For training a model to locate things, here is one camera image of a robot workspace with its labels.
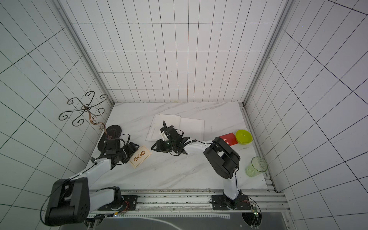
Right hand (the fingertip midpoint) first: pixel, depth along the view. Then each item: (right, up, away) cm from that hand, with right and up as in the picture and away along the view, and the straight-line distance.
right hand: (154, 144), depth 86 cm
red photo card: (+51, +1, +12) cm, 52 cm away
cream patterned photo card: (-11, -9, +4) cm, 14 cm away
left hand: (-13, -6, +4) cm, 15 cm away
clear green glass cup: (+65, -14, +2) cm, 66 cm away
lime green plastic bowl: (+60, +2, +11) cm, 61 cm away
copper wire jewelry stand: (-32, +21, -11) cm, 40 cm away
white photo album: (+24, +8, +17) cm, 31 cm away
